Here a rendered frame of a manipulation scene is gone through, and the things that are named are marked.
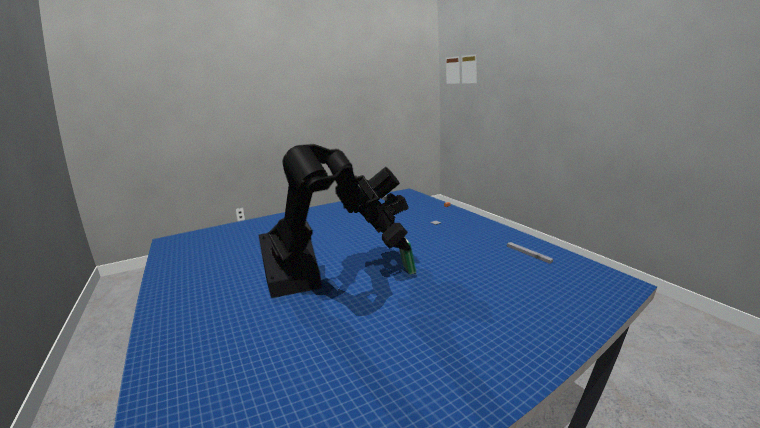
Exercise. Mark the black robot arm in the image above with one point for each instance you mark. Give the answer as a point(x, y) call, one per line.
point(306, 175)

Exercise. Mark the blue grid work mat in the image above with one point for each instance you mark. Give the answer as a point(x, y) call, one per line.
point(476, 338)

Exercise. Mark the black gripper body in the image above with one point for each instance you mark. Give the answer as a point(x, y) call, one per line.
point(393, 232)

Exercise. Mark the green card box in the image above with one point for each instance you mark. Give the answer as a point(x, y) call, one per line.
point(408, 260)

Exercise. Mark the grey flat bar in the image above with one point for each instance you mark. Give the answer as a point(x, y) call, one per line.
point(530, 252)

